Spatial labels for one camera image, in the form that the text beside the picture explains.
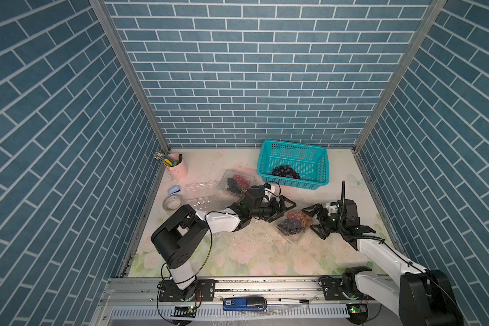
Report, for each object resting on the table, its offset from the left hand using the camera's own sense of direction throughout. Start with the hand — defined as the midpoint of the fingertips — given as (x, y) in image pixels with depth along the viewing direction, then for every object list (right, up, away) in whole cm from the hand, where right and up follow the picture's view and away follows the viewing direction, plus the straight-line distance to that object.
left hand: (295, 213), depth 79 cm
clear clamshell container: (-1, -10, 0) cm, 10 cm away
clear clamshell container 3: (-41, +4, +21) cm, 46 cm away
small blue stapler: (-57, +7, +20) cm, 60 cm away
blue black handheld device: (-17, -27, -13) cm, 34 cm away
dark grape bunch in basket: (0, +16, +26) cm, 30 cm away
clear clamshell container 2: (-31, +15, +24) cm, 42 cm away
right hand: (+6, -3, +6) cm, 9 cm away
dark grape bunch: (-1, -7, +7) cm, 10 cm away
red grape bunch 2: (-22, +10, +22) cm, 32 cm away
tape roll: (-56, +1, +17) cm, 59 cm away
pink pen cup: (-55, +18, +20) cm, 61 cm away
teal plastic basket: (+16, +21, +36) cm, 45 cm away
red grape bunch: (+3, -2, +7) cm, 8 cm away
